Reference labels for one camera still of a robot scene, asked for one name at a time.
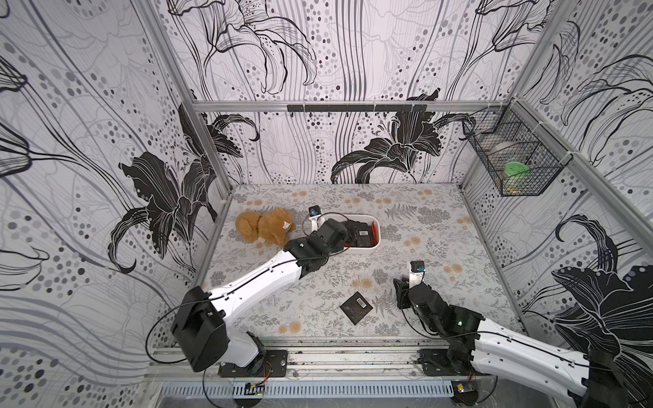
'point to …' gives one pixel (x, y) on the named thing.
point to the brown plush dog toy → (273, 226)
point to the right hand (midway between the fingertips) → (398, 280)
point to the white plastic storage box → (365, 218)
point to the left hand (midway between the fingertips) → (334, 240)
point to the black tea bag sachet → (359, 234)
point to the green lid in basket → (515, 168)
